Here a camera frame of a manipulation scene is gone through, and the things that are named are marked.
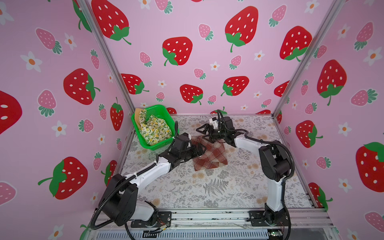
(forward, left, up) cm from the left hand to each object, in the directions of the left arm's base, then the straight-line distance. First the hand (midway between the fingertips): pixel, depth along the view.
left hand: (202, 150), depth 83 cm
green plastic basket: (+40, +31, -8) cm, 52 cm away
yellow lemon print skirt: (+20, +34, -7) cm, 40 cm away
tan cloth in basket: (+31, +47, -4) cm, 57 cm away
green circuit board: (-37, -35, -15) cm, 53 cm away
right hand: (+12, +2, +1) cm, 12 cm away
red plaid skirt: (+2, -8, -11) cm, 13 cm away
